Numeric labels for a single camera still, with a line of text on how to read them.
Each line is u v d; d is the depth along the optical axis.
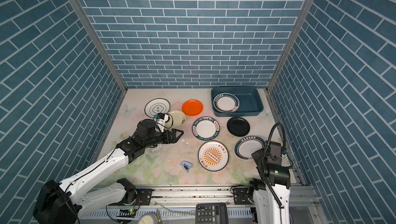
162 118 0.71
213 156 0.87
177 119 1.00
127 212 0.72
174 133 0.69
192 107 1.09
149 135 0.62
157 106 1.10
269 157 0.55
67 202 0.38
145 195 0.74
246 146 0.89
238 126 0.99
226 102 1.12
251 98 1.16
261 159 0.55
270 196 0.46
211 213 0.68
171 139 0.70
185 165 0.83
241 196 0.74
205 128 0.99
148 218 0.65
